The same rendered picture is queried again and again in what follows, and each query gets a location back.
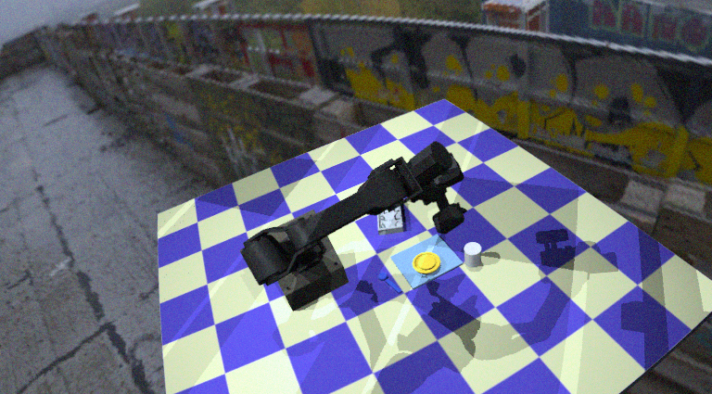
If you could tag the yellow round plate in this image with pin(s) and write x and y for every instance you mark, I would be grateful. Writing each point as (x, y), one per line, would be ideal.
(426, 262)

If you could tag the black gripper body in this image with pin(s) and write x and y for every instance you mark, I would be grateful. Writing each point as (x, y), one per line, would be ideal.
(449, 215)

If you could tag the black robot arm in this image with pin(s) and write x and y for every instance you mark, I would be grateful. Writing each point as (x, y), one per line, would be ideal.
(385, 189)

